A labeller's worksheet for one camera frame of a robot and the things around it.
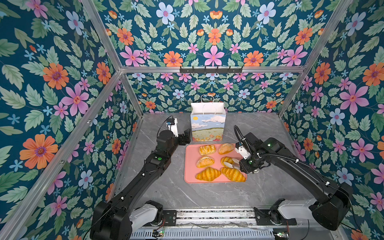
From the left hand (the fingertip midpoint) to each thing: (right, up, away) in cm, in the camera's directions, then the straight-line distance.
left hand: (185, 125), depth 76 cm
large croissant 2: (+26, -28, +8) cm, 39 cm away
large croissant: (+12, -28, +8) cm, 32 cm away
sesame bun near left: (+10, -22, +12) cm, 27 cm away
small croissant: (+24, -21, +14) cm, 35 cm away
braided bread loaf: (+12, -16, +19) cm, 27 cm away
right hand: (+30, -21, -1) cm, 37 cm away
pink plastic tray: (+2, -20, +21) cm, 29 cm away
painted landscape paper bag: (+12, +4, +11) cm, 17 cm away
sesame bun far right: (+24, -15, +19) cm, 34 cm away
